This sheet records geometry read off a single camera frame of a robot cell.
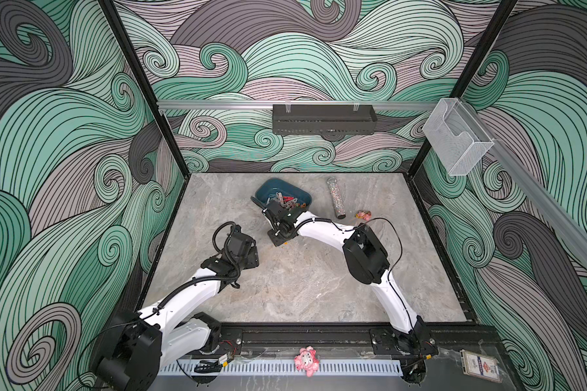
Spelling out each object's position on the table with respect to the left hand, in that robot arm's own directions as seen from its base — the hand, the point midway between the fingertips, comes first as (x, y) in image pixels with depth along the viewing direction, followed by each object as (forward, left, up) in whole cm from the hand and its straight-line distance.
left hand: (249, 251), depth 86 cm
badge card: (-33, -70, -5) cm, 77 cm away
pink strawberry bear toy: (+19, -47, -4) cm, 51 cm away
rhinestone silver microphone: (+26, -36, -4) cm, 45 cm away
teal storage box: (+37, -6, -6) cm, 38 cm away
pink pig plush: (-32, -20, -3) cm, 38 cm away
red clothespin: (+29, -13, -6) cm, 32 cm away
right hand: (+8, -9, -5) cm, 13 cm away
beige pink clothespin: (+29, -10, -3) cm, 31 cm away
